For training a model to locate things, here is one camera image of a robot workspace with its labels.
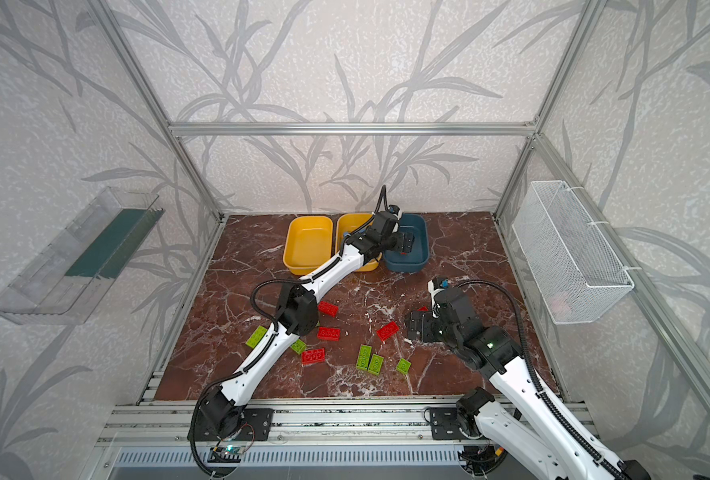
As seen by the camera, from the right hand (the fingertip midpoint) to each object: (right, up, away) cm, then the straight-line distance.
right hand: (421, 308), depth 76 cm
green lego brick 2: (-15, -16, +10) cm, 24 cm away
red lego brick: (-26, -10, +12) cm, 31 cm away
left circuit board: (-48, -35, -5) cm, 60 cm away
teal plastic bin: (+5, +24, +41) cm, 48 cm away
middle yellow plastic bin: (-23, +24, +39) cm, 51 cm away
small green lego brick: (-4, -18, +6) cm, 19 cm away
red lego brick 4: (+3, -4, +17) cm, 18 cm away
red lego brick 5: (-2, +13, +30) cm, 33 cm away
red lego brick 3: (-8, -10, +13) cm, 18 cm away
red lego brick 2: (-30, -16, +8) cm, 34 cm away
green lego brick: (-47, -11, +10) cm, 49 cm away
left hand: (0, +22, +25) cm, 34 cm away
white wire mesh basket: (+30, +10, -15) cm, 35 cm away
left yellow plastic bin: (-36, +17, +32) cm, 52 cm away
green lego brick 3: (-12, -19, +9) cm, 24 cm away
